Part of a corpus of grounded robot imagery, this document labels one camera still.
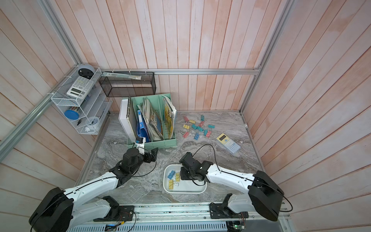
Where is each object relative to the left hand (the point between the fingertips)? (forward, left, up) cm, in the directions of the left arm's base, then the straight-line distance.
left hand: (151, 149), depth 85 cm
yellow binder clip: (-17, -12, -10) cm, 23 cm away
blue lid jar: (+10, +41, +20) cm, 47 cm away
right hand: (-12, -19, -7) cm, 23 cm away
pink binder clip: (+18, -21, -10) cm, 29 cm away
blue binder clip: (+16, -29, -11) cm, 35 cm away
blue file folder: (+8, +6, +8) cm, 13 cm away
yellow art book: (+18, -11, +13) cm, 24 cm away
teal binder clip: (+35, -35, -11) cm, 51 cm away
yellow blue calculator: (+11, -51, -10) cm, 53 cm away
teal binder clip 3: (+27, -28, -11) cm, 40 cm away
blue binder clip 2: (-12, -12, -10) cm, 20 cm away
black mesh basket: (+42, +32, +14) cm, 55 cm away
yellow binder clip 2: (-13, -16, -10) cm, 23 cm away
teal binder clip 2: (+26, -41, -10) cm, 49 cm away
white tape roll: (+11, +36, +10) cm, 39 cm away
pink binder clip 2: (+18, -38, -9) cm, 43 cm away
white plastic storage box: (-18, -19, -11) cm, 29 cm away
